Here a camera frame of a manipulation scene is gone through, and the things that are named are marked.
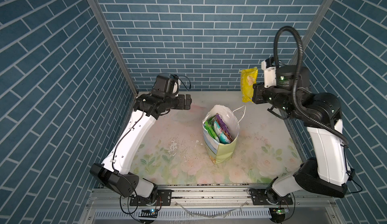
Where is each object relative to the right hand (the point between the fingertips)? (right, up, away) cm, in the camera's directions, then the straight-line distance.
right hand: (254, 86), depth 57 cm
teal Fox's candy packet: (-10, -24, +15) cm, 30 cm away
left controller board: (-45, -60, +15) cm, 76 cm away
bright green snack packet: (-17, -18, +20) cm, 32 cm away
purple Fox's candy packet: (-8, -19, +22) cm, 30 cm away
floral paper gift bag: (-12, -30, +15) cm, 36 cm away
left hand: (-27, -5, +15) cm, 31 cm away
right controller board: (+16, -60, +15) cm, 64 cm away
